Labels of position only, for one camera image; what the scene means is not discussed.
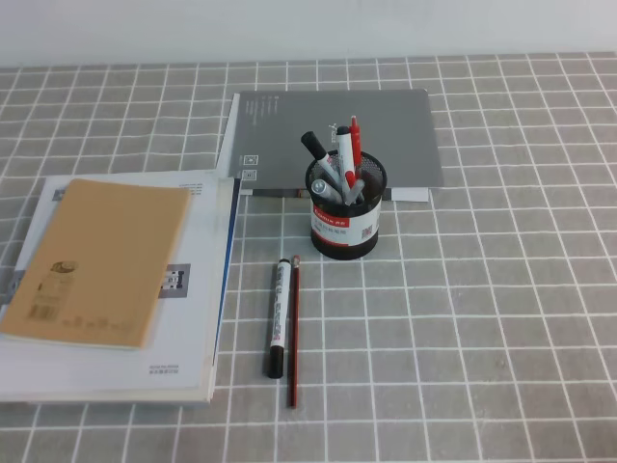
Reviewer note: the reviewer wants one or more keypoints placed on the white marker in holder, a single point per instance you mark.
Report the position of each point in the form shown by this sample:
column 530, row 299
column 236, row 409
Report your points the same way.
column 345, row 155

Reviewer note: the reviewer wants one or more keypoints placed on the black cap marker in holder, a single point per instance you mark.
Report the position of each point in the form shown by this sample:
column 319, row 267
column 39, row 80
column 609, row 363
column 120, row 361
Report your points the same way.
column 323, row 160

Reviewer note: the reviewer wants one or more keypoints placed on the large white book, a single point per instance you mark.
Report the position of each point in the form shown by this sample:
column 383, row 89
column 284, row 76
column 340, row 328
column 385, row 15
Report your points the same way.
column 178, row 362

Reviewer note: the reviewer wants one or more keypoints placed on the tan kraft notebook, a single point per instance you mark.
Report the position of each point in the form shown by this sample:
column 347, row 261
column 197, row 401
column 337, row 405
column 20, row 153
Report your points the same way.
column 96, row 274

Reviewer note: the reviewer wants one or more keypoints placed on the black white marker pen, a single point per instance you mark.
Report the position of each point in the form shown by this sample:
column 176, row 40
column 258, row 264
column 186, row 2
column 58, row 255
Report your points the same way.
column 280, row 312

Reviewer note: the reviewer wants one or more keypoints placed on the red black pencil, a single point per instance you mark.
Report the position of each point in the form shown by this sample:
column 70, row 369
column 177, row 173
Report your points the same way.
column 293, row 371

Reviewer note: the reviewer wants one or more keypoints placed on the red pen in holder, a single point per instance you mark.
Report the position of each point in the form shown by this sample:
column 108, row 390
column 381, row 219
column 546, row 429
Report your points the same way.
column 356, row 146

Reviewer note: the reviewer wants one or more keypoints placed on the black mesh pen holder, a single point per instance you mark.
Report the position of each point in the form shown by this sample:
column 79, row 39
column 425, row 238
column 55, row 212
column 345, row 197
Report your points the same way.
column 346, row 232

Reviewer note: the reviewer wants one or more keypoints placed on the silver cap marker in holder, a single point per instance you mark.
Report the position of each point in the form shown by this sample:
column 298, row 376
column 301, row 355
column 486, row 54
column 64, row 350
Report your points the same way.
column 322, row 189

